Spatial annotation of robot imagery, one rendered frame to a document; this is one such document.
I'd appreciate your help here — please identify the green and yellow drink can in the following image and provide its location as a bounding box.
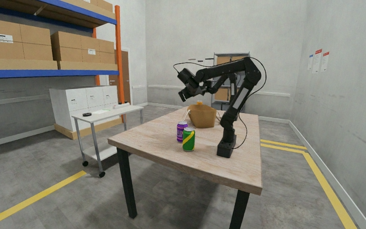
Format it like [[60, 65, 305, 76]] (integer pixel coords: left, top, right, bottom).
[[183, 127, 195, 151]]

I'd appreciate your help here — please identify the tan bag with white handle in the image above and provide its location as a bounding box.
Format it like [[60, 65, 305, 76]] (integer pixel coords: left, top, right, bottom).
[[183, 104, 220, 128]]

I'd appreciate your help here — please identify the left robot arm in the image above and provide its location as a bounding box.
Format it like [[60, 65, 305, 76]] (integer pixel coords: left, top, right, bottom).
[[177, 57, 262, 150]]

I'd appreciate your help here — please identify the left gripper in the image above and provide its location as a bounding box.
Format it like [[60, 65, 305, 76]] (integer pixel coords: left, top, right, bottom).
[[178, 83, 202, 102]]

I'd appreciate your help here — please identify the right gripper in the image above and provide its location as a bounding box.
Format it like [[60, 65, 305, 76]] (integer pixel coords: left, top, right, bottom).
[[200, 80, 207, 96]]

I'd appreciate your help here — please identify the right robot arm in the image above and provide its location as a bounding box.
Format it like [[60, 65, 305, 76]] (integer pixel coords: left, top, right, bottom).
[[206, 73, 237, 103]]

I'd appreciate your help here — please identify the purple drink can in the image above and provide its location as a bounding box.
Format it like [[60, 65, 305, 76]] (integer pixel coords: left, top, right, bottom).
[[177, 121, 188, 143]]

